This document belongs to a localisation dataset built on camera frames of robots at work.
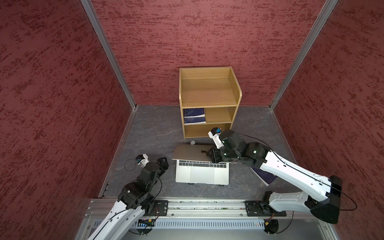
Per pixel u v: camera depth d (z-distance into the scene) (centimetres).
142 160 68
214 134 63
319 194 40
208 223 77
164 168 70
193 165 83
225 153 58
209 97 81
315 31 79
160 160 71
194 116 90
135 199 52
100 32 79
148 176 57
